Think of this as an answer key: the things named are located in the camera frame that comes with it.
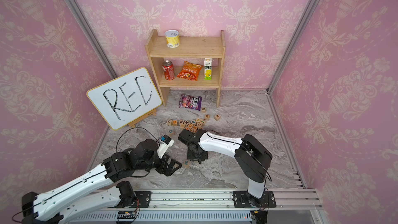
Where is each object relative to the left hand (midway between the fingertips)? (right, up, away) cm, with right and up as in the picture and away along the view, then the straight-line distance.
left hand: (176, 163), depth 70 cm
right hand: (+8, -3, +13) cm, 16 cm away
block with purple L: (-9, +15, +30) cm, 35 cm away
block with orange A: (+2, +12, +27) cm, 29 cm away
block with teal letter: (-7, +10, +25) cm, 28 cm away
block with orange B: (-6, +15, +29) cm, 34 cm away
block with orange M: (+7, +13, +27) cm, 31 cm away
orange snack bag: (+4, +48, +27) cm, 55 cm away
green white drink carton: (+15, +48, +20) cm, 54 cm away
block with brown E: (+15, +19, +33) cm, 41 cm away
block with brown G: (+10, +14, +27) cm, 32 cm away
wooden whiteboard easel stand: (-32, +14, +27) cm, 44 cm away
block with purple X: (+1, +15, +29) cm, 33 cm away
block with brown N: (+22, +18, +32) cm, 43 cm away
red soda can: (-8, +48, +19) cm, 52 cm away
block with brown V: (+9, +17, +30) cm, 35 cm away
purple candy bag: (+3, +29, +39) cm, 48 cm away
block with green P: (+13, +23, +36) cm, 45 cm away
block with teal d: (+6, +16, +30) cm, 34 cm away
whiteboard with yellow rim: (-34, +31, +21) cm, 51 cm away
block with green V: (+13, +16, +30) cm, 36 cm away
